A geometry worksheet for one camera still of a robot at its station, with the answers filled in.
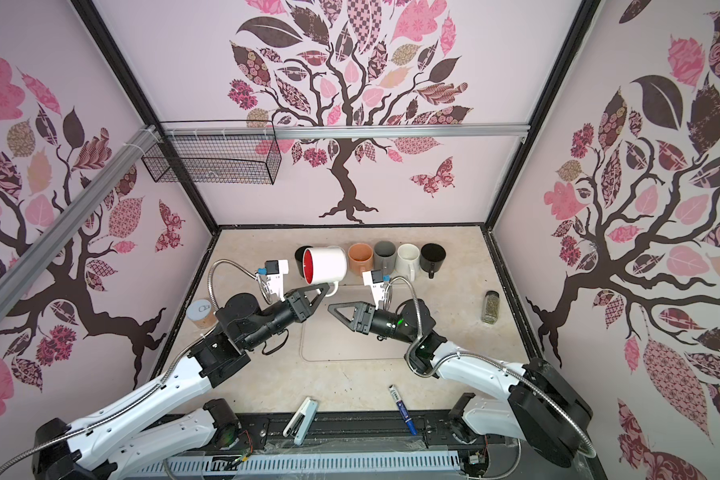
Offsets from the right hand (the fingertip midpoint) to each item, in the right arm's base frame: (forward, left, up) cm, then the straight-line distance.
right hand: (333, 309), depth 64 cm
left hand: (+4, +1, +1) cm, 4 cm away
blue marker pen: (-13, -16, -28) cm, 34 cm away
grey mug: (+30, -14, -19) cm, 38 cm away
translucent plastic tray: (+6, +5, -28) cm, 29 cm away
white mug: (+31, -22, -22) cm, 44 cm away
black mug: (+31, +16, -20) cm, 41 cm away
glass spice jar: (+13, -47, -26) cm, 55 cm away
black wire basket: (+77, +56, -11) cm, 96 cm away
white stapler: (-17, +10, -26) cm, 32 cm away
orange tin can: (+12, +44, -23) cm, 51 cm away
